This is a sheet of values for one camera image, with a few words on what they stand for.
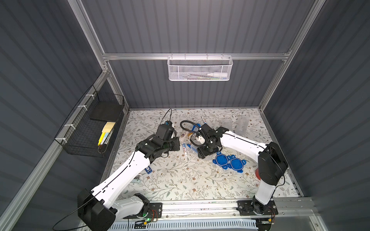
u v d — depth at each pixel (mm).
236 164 901
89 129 738
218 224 771
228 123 1107
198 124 1116
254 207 668
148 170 848
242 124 1086
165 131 558
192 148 907
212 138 632
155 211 722
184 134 1020
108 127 755
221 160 919
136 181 810
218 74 902
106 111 823
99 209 372
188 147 940
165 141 581
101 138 706
